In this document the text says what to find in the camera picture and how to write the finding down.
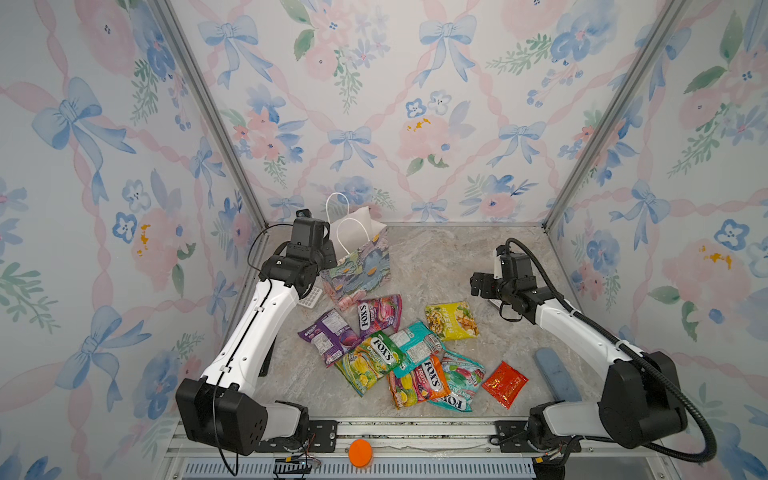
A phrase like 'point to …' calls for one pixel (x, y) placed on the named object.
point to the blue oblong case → (557, 375)
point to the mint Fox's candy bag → (463, 376)
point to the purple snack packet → (331, 336)
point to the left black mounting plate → (320, 436)
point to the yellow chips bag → (452, 321)
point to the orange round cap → (360, 453)
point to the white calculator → (310, 299)
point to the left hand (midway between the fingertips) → (324, 246)
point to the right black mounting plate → (511, 437)
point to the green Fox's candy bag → (369, 362)
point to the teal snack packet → (416, 344)
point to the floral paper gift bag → (361, 249)
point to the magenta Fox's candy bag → (379, 313)
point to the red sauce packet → (505, 384)
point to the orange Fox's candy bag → (425, 382)
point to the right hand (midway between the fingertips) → (485, 278)
